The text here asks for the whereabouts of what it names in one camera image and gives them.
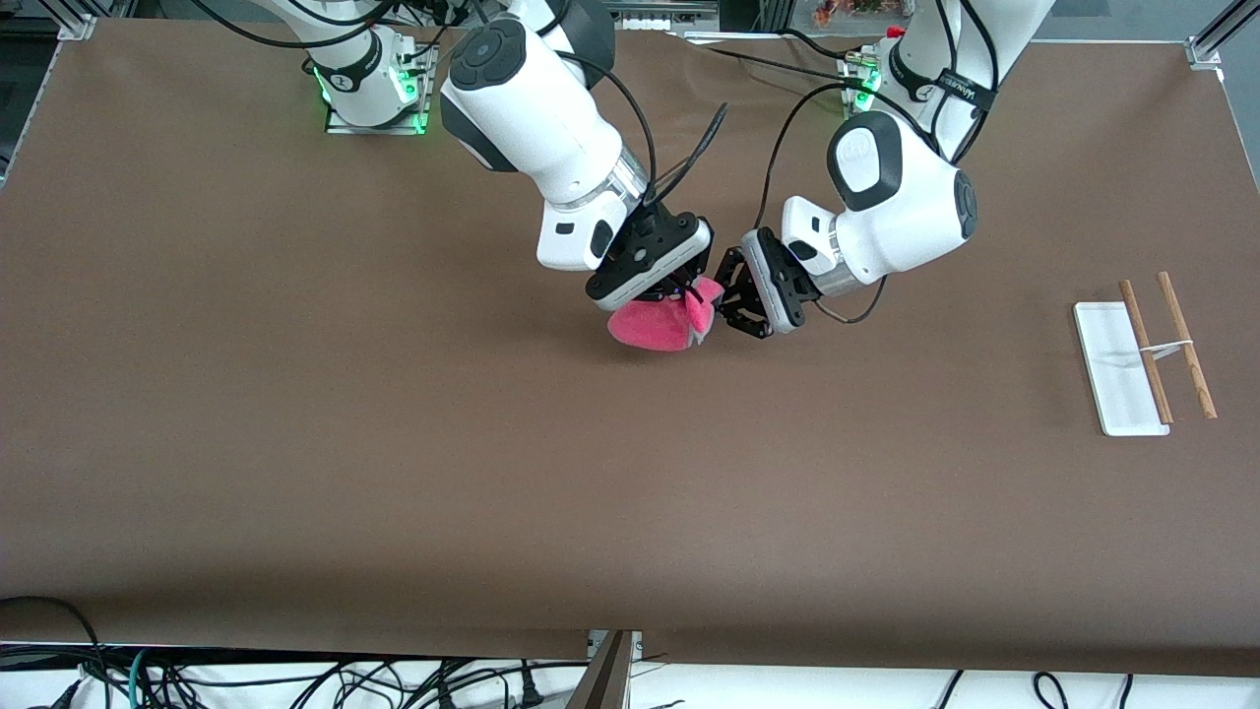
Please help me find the pink and grey towel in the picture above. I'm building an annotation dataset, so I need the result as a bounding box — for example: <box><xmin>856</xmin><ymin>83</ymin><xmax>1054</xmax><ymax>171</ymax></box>
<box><xmin>607</xmin><ymin>276</ymin><xmax>726</xmax><ymax>354</ymax></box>

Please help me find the white base wooden rod rack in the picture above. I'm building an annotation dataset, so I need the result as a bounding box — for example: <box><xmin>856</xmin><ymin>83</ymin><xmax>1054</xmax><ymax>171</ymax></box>
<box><xmin>1073</xmin><ymin>272</ymin><xmax>1219</xmax><ymax>437</ymax></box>

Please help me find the white socket strip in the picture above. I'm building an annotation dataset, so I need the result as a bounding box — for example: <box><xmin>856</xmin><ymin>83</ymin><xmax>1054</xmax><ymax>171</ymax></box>
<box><xmin>576</xmin><ymin>0</ymin><xmax>720</xmax><ymax>31</ymax></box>

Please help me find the orange red object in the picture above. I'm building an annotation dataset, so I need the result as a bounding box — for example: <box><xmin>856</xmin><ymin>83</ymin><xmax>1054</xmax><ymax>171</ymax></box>
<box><xmin>815</xmin><ymin>0</ymin><xmax>887</xmax><ymax>26</ymax></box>

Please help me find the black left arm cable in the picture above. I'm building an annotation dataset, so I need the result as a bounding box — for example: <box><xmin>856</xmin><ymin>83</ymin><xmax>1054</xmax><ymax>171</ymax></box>
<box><xmin>753</xmin><ymin>0</ymin><xmax>1000</xmax><ymax>326</ymax></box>

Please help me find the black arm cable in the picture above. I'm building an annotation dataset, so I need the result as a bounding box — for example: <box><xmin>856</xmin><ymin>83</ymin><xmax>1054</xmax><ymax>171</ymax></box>
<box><xmin>187</xmin><ymin>0</ymin><xmax>731</xmax><ymax>213</ymax></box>
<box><xmin>753</xmin><ymin>0</ymin><xmax>1000</xmax><ymax>326</ymax></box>

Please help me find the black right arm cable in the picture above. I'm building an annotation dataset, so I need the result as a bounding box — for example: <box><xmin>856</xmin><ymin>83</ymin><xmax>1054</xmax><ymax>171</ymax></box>
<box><xmin>187</xmin><ymin>0</ymin><xmax>731</xmax><ymax>213</ymax></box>

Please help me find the thin black table cable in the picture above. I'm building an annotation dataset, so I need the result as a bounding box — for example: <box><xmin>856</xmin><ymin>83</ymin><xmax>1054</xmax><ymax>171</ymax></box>
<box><xmin>679</xmin><ymin>35</ymin><xmax>857</xmax><ymax>82</ymax></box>

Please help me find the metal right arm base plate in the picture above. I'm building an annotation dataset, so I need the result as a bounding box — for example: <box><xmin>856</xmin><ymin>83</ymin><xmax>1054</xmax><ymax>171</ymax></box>
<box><xmin>325</xmin><ymin>39</ymin><xmax>431</xmax><ymax>136</ymax></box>

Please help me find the aluminium frame profile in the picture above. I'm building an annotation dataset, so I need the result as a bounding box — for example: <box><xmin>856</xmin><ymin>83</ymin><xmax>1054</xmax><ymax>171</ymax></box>
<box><xmin>566</xmin><ymin>630</ymin><xmax>643</xmax><ymax>709</ymax></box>

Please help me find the black plug cable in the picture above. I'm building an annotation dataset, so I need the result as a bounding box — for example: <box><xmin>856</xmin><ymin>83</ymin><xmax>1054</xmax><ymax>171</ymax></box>
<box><xmin>497</xmin><ymin>658</ymin><xmax>544</xmax><ymax>708</ymax></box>

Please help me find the black looped floor cable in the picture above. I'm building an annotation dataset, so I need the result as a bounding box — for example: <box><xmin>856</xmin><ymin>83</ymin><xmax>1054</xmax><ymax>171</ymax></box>
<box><xmin>0</xmin><ymin>596</ymin><xmax>104</xmax><ymax>709</ymax></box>

